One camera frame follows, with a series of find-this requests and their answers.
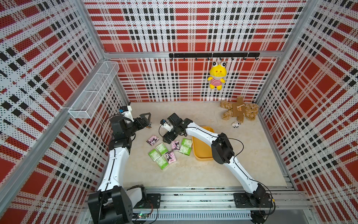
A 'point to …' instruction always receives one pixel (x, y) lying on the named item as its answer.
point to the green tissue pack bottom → (161, 162)
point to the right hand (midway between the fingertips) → (170, 135)
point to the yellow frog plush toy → (217, 72)
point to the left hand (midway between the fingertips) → (148, 116)
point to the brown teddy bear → (239, 109)
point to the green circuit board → (141, 215)
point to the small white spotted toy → (236, 124)
